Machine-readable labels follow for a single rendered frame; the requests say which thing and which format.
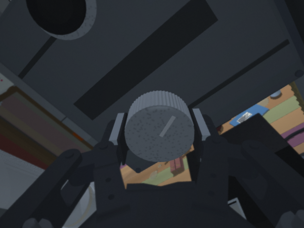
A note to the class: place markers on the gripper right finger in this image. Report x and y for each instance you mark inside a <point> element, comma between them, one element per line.
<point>211,161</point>

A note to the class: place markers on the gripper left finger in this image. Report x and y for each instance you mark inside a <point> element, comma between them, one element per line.
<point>104,166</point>

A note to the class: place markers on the grey ribbed round knob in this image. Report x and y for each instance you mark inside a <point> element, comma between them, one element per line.
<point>156,135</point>

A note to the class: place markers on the small red brown box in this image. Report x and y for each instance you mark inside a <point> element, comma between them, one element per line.
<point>177,165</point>

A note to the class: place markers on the white round tub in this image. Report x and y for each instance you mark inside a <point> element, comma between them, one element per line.
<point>85,206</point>

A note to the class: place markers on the blue card with label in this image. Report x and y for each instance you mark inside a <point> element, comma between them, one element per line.
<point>256,112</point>

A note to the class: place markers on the brown striped board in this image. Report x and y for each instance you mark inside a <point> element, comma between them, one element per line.
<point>28,128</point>

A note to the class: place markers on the striped colourful mat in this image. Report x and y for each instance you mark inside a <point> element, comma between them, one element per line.
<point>285,108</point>

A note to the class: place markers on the small grey round dish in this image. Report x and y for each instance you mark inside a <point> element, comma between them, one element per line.
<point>276,95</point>

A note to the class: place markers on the dark grey camera head body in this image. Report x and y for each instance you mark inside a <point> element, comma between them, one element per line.
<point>147,35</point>

